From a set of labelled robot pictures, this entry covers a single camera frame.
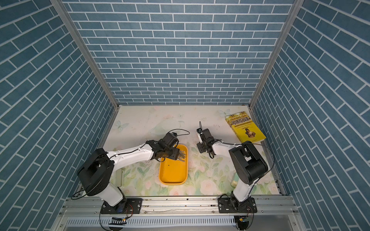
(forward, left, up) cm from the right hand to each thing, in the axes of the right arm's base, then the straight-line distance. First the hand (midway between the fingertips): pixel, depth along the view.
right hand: (203, 144), depth 98 cm
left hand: (-11, +15, +5) cm, 19 cm away
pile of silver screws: (-10, +14, +1) cm, 17 cm away
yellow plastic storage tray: (-21, +17, +1) cm, 26 cm away
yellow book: (+12, -30, +3) cm, 33 cm away
